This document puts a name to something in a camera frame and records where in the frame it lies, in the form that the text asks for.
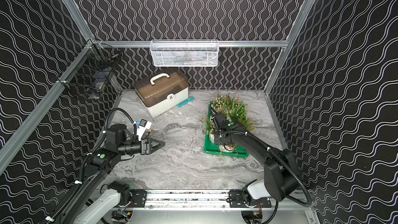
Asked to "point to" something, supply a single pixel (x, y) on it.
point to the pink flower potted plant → (218, 103)
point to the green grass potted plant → (234, 108)
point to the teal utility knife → (189, 99)
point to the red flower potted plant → (229, 147)
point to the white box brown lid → (161, 93)
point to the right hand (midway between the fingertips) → (222, 139)
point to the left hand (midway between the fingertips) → (162, 142)
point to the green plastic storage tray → (210, 147)
